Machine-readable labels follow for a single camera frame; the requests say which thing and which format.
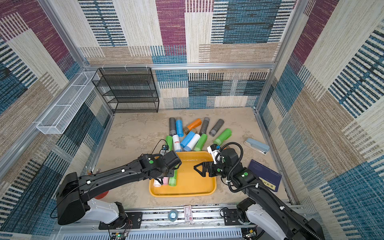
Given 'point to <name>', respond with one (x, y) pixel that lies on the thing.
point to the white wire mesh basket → (65, 103)
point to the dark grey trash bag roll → (172, 126)
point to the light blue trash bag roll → (187, 138)
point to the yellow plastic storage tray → (190, 182)
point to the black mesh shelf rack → (128, 89)
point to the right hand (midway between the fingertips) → (202, 169)
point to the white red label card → (188, 213)
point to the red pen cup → (102, 195)
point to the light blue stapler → (257, 146)
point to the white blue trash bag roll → (156, 183)
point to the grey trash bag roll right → (217, 127)
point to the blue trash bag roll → (179, 127)
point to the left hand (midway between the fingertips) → (171, 169)
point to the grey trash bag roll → (204, 126)
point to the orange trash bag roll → (196, 123)
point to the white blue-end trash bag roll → (192, 143)
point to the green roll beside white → (201, 142)
